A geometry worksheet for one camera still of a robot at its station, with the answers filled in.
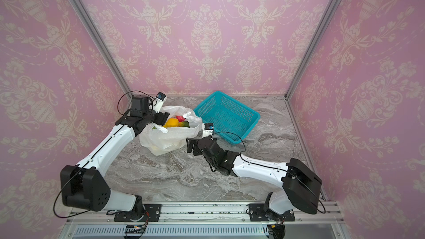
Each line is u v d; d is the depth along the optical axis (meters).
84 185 0.41
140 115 0.64
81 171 0.43
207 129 0.68
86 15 0.80
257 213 0.73
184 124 1.00
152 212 0.74
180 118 1.02
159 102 0.74
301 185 0.42
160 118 0.76
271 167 0.47
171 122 0.95
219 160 0.59
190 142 0.67
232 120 1.07
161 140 0.85
